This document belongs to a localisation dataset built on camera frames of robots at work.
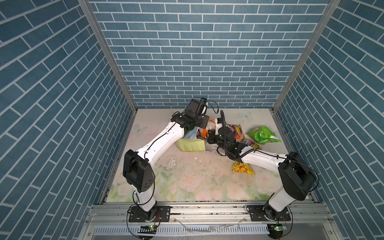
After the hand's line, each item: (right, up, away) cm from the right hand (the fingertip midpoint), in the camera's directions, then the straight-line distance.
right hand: (206, 129), depth 86 cm
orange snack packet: (+23, -2, +18) cm, 29 cm away
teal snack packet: (-8, -3, -5) cm, 10 cm away
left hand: (-1, +6, -4) cm, 7 cm away
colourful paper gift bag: (-3, -8, -7) cm, 11 cm away
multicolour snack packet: (+29, -9, +8) cm, 31 cm away
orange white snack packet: (-1, -2, +2) cm, 3 cm away
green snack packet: (+35, -4, +4) cm, 36 cm away
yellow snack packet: (+19, -22, -1) cm, 29 cm away
